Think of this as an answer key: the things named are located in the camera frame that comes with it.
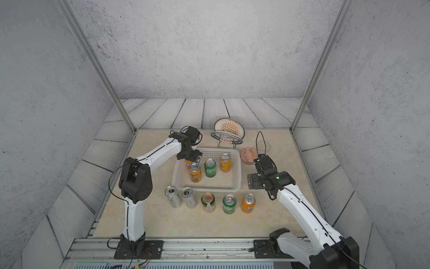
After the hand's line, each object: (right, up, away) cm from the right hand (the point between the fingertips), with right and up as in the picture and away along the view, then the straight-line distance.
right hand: (262, 178), depth 80 cm
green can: (-25, +4, +10) cm, 27 cm away
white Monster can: (-34, -6, -4) cm, 35 cm away
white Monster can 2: (-42, -6, -3) cm, 43 cm away
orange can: (-17, +6, +11) cm, 21 cm away
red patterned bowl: (-3, +9, +25) cm, 26 cm away
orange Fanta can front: (-7, -11, -3) cm, 13 cm away
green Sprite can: (-15, -11, -2) cm, 19 cm away
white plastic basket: (-15, -5, +14) cm, 21 cm away
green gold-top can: (-25, -10, -2) cm, 27 cm away
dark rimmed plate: (-16, +20, +16) cm, 30 cm away
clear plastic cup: (+7, +14, +24) cm, 29 cm away
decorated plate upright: (-14, +27, +22) cm, 37 cm away
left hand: (-34, +8, +16) cm, 38 cm away
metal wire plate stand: (-11, +15, +25) cm, 32 cm away
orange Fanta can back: (-37, +6, +11) cm, 39 cm away
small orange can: (-32, +1, +7) cm, 33 cm away
